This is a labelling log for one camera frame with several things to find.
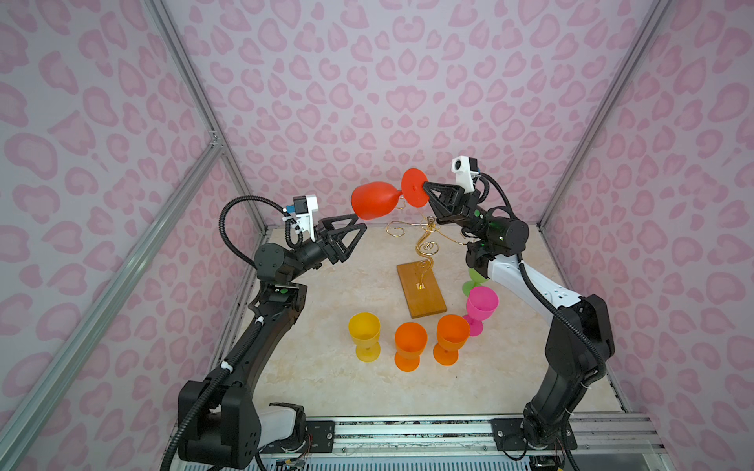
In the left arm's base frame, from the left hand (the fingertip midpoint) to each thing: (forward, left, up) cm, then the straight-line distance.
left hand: (362, 222), depth 61 cm
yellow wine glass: (-9, +2, -32) cm, 33 cm away
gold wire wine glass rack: (+11, -16, -38) cm, 43 cm away
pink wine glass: (-1, -32, -33) cm, 46 cm away
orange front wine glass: (-11, -22, -31) cm, 39 cm away
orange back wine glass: (-13, -11, -30) cm, 35 cm away
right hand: (-1, -13, +7) cm, 15 cm away
